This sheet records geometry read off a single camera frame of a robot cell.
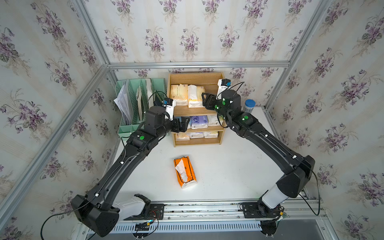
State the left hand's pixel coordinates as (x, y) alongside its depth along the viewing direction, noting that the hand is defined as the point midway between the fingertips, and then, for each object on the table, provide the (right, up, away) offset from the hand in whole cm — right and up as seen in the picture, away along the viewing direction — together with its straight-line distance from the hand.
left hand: (183, 117), depth 70 cm
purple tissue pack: (+8, -2, +13) cm, 16 cm away
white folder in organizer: (-23, +19, +24) cm, 38 cm away
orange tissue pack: (0, -29, +10) cm, 31 cm away
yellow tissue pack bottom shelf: (-2, -12, +26) cm, 29 cm away
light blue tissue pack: (+3, -3, -3) cm, 5 cm away
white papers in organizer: (-37, +10, +18) cm, 43 cm away
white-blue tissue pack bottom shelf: (+7, -11, +26) cm, 29 cm away
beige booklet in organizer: (-32, +14, +28) cm, 45 cm away
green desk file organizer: (-35, +15, +27) cm, 46 cm away
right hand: (+12, +11, +2) cm, 17 cm away
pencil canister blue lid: (+43, +10, +28) cm, 52 cm away
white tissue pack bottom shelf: (+15, -10, +26) cm, 32 cm away
